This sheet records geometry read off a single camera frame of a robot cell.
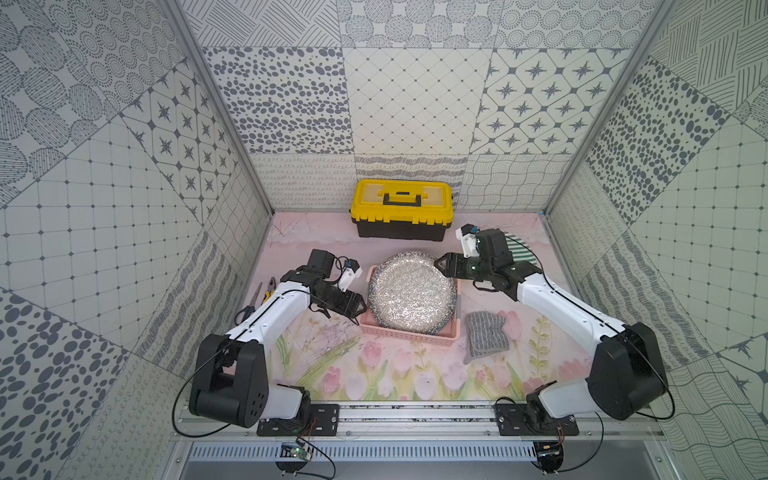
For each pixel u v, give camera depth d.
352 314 0.76
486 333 0.84
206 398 0.42
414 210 1.01
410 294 0.91
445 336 0.84
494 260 0.65
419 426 0.74
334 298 0.73
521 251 1.10
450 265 0.75
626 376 0.41
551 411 0.62
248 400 0.41
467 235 0.76
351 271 0.79
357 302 0.78
